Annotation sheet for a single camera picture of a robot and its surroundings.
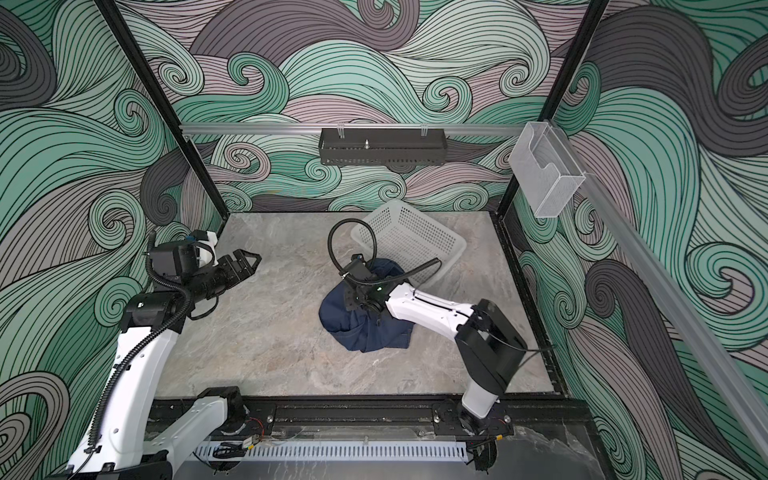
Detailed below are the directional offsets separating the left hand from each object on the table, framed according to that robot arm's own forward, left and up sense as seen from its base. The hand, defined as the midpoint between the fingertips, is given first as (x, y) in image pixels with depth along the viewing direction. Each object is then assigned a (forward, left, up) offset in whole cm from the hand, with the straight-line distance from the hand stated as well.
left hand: (248, 259), depth 71 cm
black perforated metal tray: (+38, -33, +7) cm, 51 cm away
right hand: (0, -23, -18) cm, 29 cm away
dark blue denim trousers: (-9, -29, -20) cm, 36 cm away
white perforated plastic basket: (+30, -44, -27) cm, 59 cm away
